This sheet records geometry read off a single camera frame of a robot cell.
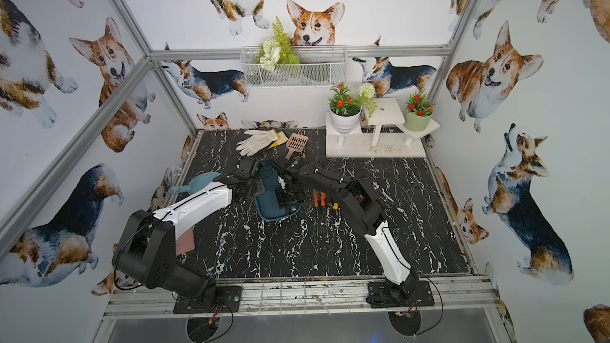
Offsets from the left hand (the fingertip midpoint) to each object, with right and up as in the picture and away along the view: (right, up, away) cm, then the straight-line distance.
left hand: (259, 181), depth 91 cm
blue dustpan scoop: (-29, -3, +9) cm, 31 cm away
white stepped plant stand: (+51, +19, +16) cm, 57 cm away
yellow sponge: (+4, +18, +26) cm, 32 cm away
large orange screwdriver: (+24, -8, +3) cm, 26 cm away
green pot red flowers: (+62, +27, +1) cm, 68 cm away
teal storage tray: (+2, -11, +6) cm, 12 cm away
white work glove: (-7, +17, +26) cm, 31 cm away
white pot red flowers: (+32, +26, -3) cm, 42 cm away
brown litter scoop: (+11, +15, +26) cm, 32 cm away
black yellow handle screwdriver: (+29, -10, -1) cm, 31 cm away
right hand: (+8, -10, -1) cm, 13 cm away
